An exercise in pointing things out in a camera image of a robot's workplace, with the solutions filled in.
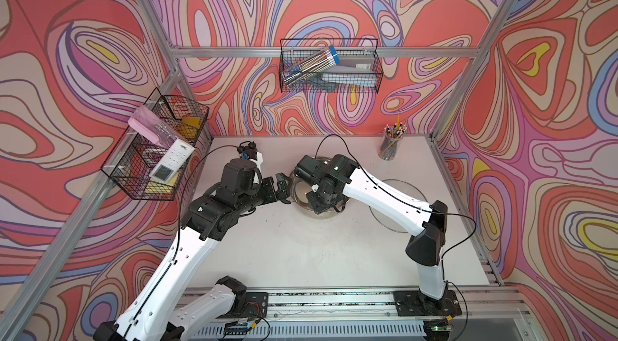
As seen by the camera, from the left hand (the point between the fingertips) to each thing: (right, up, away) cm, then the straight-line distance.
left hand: (283, 183), depth 68 cm
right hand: (+12, -9, +8) cm, 17 cm away
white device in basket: (-32, +6, +1) cm, 33 cm away
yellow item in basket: (-32, +18, +10) cm, 38 cm away
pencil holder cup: (+43, +14, +37) cm, 58 cm away
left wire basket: (-42, +7, +5) cm, 42 cm away
